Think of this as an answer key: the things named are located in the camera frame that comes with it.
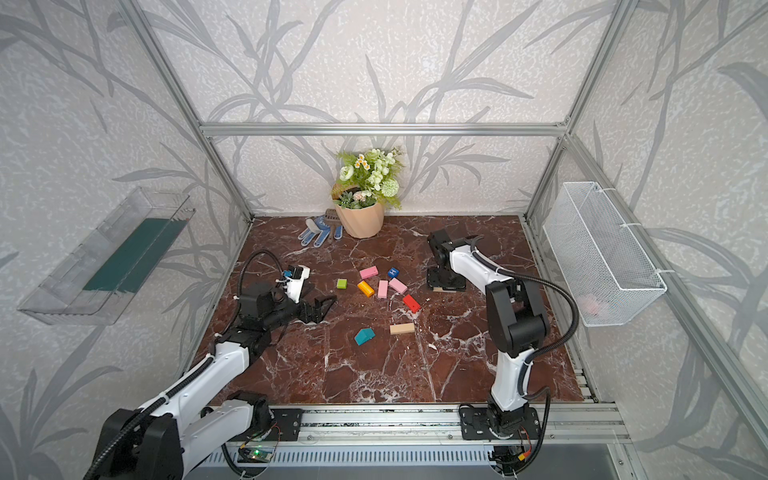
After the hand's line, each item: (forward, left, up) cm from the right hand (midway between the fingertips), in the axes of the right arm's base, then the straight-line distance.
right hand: (443, 277), depth 96 cm
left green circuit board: (-47, +47, -4) cm, 67 cm away
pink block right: (-1, +15, -4) cm, 15 cm away
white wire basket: (-18, -29, +31) cm, 46 cm away
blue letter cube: (+4, +17, -3) cm, 17 cm away
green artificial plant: (+22, +24, +23) cm, 40 cm away
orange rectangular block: (-2, +26, -4) cm, 26 cm away
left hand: (-9, +34, +11) cm, 37 cm away
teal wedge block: (-18, +25, -3) cm, 31 cm away
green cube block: (0, +34, -3) cm, 34 cm away
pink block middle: (-2, +20, -4) cm, 20 cm away
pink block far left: (+5, +25, -4) cm, 26 cm away
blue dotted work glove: (+25, +46, -4) cm, 52 cm away
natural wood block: (-15, +13, -5) cm, 21 cm away
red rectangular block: (-7, +11, -5) cm, 13 cm away
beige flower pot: (+20, +27, +5) cm, 34 cm away
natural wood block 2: (-8, +3, +6) cm, 10 cm away
